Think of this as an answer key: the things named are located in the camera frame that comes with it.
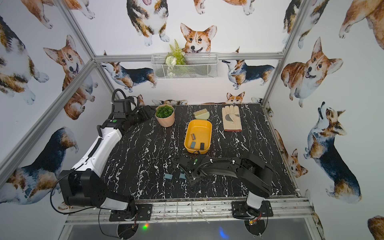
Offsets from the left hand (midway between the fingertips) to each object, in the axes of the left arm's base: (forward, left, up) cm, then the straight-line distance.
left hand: (152, 109), depth 83 cm
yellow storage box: (-2, -24, -25) cm, 35 cm away
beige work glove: (+13, -50, -26) cm, 58 cm away
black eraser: (-9, -27, -26) cm, 39 cm away
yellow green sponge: (+19, -28, -27) cm, 44 cm away
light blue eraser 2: (-28, -7, -26) cm, 39 cm away
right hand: (-31, -22, -24) cm, 45 cm away
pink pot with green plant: (+9, -3, -16) cm, 19 cm away
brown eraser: (-3, -22, -25) cm, 33 cm away
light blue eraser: (-7, -21, -26) cm, 35 cm away
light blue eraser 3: (-28, -16, -26) cm, 41 cm away
